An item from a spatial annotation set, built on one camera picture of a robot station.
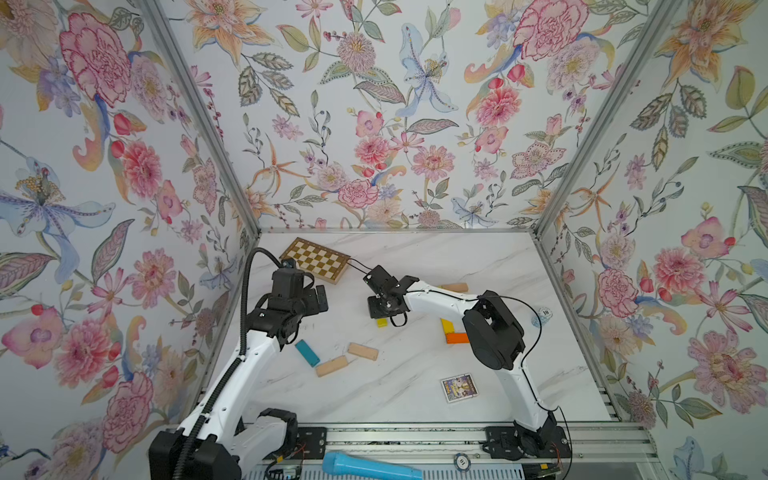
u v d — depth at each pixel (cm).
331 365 88
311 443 74
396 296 71
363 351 90
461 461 72
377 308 86
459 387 82
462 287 103
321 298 74
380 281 78
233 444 50
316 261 109
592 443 76
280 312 58
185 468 37
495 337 55
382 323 93
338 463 68
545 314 90
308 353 89
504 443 73
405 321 80
